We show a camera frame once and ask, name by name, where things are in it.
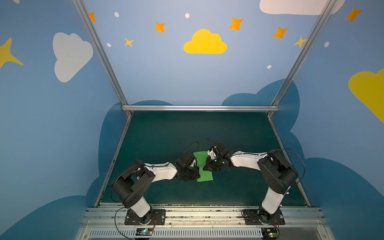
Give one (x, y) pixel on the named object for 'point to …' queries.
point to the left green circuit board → (144, 231)
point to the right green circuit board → (269, 233)
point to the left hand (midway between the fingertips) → (202, 177)
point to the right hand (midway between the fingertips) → (203, 167)
